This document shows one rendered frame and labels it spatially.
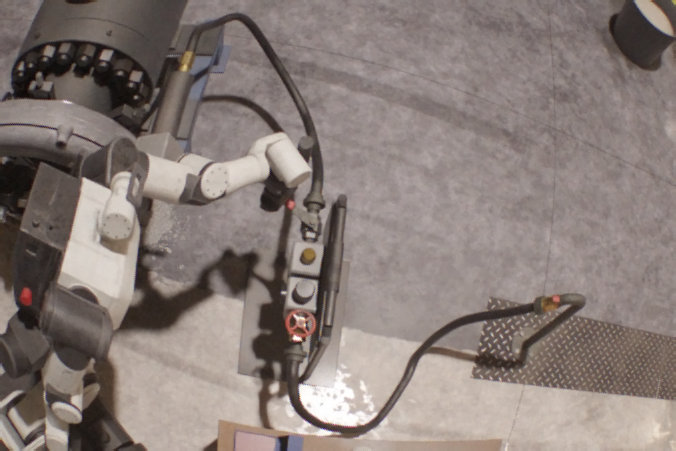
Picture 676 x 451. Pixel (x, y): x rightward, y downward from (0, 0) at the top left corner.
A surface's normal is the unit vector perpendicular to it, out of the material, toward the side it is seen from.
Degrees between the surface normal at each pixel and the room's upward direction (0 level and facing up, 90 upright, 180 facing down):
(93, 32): 18
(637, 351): 0
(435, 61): 0
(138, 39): 52
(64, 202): 36
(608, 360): 0
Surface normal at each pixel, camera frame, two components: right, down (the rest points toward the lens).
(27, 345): -0.02, -0.25
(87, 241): 0.54, -0.61
